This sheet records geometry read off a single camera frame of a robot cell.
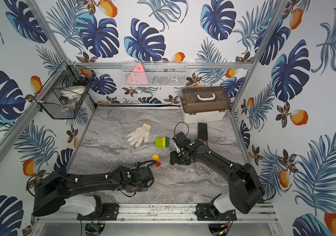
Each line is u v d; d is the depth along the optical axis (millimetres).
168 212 762
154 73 1013
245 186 424
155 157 878
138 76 901
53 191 416
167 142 997
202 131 1053
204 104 971
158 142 978
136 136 1037
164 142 983
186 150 600
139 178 620
